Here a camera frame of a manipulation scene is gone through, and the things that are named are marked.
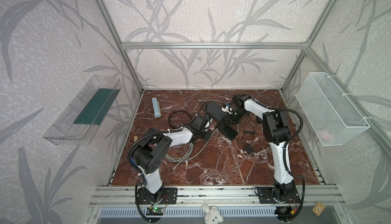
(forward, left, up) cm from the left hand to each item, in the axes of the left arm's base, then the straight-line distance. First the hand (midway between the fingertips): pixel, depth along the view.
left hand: (210, 128), depth 95 cm
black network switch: (-1, -12, -2) cm, 12 cm away
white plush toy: (-44, 0, +2) cm, 44 cm away
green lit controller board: (-42, +27, -4) cm, 50 cm away
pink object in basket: (-12, -55, +18) cm, 59 cm away
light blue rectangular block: (+16, +37, 0) cm, 41 cm away
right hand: (+7, -11, -2) cm, 13 cm away
